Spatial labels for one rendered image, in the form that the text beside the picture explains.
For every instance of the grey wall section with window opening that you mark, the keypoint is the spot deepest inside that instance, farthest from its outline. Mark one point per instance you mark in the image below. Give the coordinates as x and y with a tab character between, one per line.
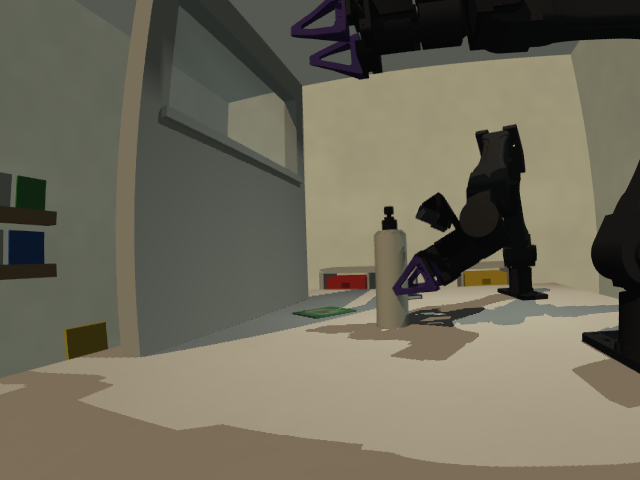
205	238

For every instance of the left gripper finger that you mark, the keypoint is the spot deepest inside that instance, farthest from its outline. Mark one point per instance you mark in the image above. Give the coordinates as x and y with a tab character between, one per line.
338	32
353	70

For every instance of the grey window sill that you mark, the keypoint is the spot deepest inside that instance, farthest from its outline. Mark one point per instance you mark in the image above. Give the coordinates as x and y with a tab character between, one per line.
182	120

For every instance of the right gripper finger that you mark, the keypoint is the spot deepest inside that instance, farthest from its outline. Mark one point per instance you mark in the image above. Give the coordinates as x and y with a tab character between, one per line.
431	284
417	272

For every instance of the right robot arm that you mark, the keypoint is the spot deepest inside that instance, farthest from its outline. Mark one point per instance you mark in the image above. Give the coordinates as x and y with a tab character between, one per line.
479	218

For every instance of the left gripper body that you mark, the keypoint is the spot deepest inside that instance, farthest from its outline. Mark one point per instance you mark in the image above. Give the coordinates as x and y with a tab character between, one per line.
382	35

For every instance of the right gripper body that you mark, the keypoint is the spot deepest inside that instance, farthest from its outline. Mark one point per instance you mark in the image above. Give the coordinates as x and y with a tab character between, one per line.
453	266

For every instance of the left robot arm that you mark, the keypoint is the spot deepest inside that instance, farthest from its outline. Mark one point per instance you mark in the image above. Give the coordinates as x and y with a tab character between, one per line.
510	26

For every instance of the clear glass window pane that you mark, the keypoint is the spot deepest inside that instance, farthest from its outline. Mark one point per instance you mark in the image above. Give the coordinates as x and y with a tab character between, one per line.
218	82

